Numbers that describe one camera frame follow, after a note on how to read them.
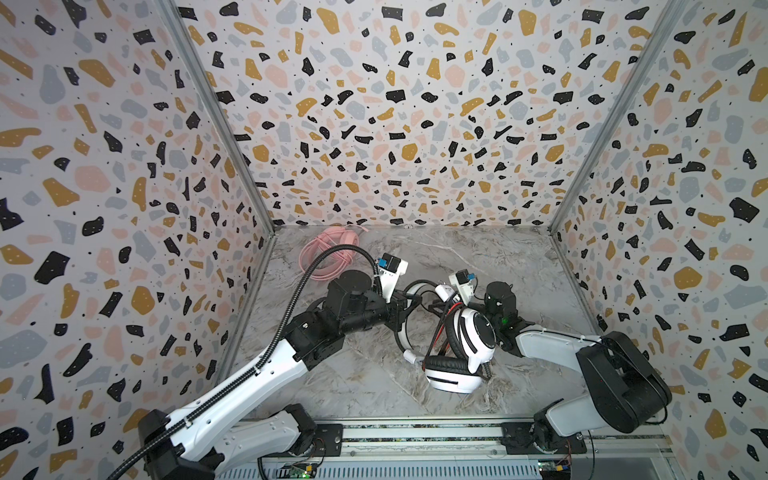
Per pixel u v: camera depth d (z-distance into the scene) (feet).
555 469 2.35
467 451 2.40
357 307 1.72
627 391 1.45
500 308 2.23
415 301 2.13
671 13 2.34
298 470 2.30
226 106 2.83
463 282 2.48
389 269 1.86
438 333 1.77
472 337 1.60
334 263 3.46
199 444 1.25
